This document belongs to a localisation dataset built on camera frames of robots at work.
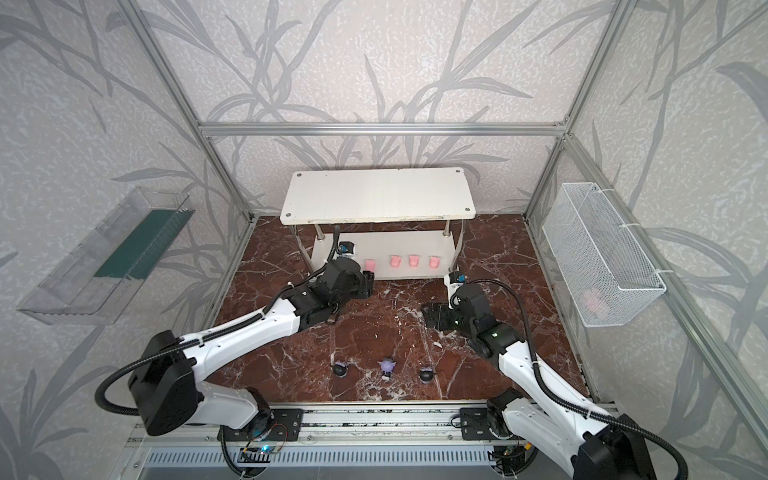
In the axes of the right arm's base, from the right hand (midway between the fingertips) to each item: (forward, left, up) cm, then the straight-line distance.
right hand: (433, 297), depth 83 cm
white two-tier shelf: (+11, +8, +19) cm, 23 cm away
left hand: (+7, +17, +5) cm, 19 cm away
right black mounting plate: (-29, -10, -12) cm, 33 cm away
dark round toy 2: (-18, +2, -9) cm, 20 cm away
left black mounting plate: (-29, +37, -11) cm, 49 cm away
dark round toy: (-17, +25, -9) cm, 31 cm away
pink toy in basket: (-5, -39, +8) cm, 40 cm away
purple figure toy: (-15, +13, -10) cm, 22 cm away
